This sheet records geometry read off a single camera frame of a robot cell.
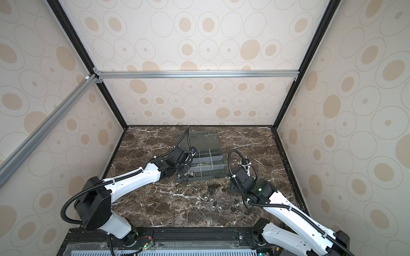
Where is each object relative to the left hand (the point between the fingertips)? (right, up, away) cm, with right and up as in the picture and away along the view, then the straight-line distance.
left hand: (189, 160), depth 86 cm
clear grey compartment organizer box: (+11, -3, +15) cm, 18 cm away
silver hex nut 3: (+13, -24, -4) cm, 28 cm away
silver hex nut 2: (+12, -22, -1) cm, 25 cm away
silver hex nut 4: (+16, -24, -5) cm, 30 cm away
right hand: (+27, -9, -9) cm, 30 cm away
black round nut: (+23, -24, -5) cm, 34 cm away
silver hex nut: (+9, -20, -1) cm, 22 cm away
